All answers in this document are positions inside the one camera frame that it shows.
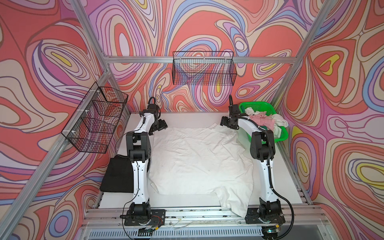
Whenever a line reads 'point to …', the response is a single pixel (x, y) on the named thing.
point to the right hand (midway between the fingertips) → (227, 125)
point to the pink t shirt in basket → (261, 119)
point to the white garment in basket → (279, 121)
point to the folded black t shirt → (118, 176)
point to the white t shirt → (200, 160)
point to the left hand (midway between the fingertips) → (162, 128)
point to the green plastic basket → (263, 106)
